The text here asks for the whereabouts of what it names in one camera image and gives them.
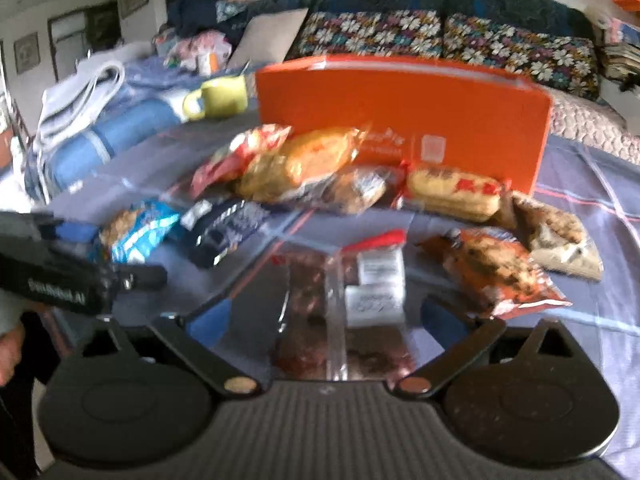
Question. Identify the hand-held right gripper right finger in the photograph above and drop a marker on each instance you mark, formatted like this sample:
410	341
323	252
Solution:
442	320

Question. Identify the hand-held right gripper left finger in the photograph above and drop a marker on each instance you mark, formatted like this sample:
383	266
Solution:
212	322

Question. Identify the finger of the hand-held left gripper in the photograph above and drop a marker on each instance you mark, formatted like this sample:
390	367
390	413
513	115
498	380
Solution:
142	276
77	234

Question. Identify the blue cookie packet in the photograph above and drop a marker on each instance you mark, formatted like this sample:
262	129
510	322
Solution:
135	232

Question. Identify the clear brown snack packet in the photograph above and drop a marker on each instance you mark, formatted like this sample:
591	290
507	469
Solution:
370	305

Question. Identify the golden bread packet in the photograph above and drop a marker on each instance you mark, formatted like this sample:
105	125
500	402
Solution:
305	160

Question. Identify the orange cardboard box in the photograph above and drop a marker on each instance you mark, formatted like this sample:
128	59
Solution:
400	110

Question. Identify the person's left hand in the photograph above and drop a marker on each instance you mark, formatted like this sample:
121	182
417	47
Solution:
10	355

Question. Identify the red cookie packet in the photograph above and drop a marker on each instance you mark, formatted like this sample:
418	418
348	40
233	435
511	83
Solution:
500	272

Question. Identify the yellow wafer packet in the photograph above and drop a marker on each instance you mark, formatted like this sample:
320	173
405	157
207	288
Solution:
450	190

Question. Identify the white cloth bundle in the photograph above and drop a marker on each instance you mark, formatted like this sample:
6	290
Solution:
80	100

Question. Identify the cream cookie packet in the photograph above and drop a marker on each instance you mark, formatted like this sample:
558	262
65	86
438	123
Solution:
555	237

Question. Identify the light blue cloth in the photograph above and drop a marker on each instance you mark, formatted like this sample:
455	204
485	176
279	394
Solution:
160	80

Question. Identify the yellow-green mug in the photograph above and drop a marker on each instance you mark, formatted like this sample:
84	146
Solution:
220	95

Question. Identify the orange medicine bottle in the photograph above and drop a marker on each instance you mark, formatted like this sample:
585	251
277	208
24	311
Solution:
209	61

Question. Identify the pink clutter pile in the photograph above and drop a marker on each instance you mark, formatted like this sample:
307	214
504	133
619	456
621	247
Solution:
195	47

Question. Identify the quilted beige sofa cover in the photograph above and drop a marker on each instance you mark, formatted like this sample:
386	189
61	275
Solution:
585	120

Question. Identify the dark blue garment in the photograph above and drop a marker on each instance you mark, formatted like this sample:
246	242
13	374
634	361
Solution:
200	15

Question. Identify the beige pillow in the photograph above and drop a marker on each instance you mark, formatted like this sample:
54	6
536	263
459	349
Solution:
267	35

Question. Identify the floral cushion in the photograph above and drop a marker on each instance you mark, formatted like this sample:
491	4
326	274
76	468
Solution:
525	52
365	35

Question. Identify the stack of books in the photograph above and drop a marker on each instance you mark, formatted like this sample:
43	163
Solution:
622	50

